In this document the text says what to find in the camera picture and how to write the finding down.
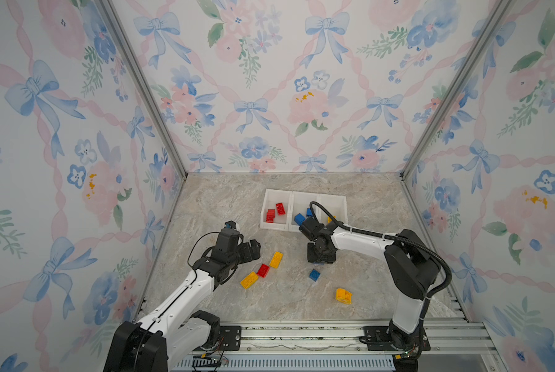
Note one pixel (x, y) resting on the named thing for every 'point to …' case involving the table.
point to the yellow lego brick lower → (249, 280)
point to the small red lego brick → (270, 218)
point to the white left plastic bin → (272, 197)
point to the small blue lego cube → (314, 275)
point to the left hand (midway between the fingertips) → (251, 245)
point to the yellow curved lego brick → (329, 220)
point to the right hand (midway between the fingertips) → (313, 258)
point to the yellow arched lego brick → (344, 296)
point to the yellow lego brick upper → (276, 260)
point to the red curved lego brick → (280, 208)
